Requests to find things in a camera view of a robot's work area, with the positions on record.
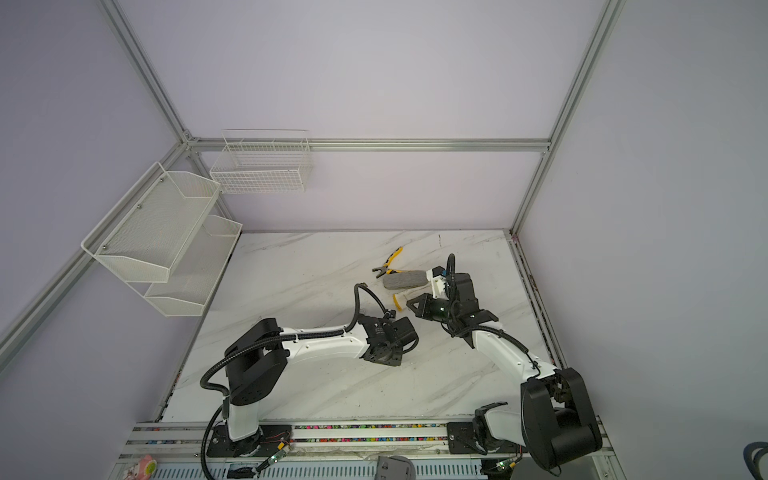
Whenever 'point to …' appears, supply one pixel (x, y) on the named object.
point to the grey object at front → (394, 467)
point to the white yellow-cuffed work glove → (400, 299)
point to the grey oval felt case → (405, 279)
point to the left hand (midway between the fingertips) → (389, 356)
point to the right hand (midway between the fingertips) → (407, 302)
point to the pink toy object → (146, 468)
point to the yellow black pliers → (385, 269)
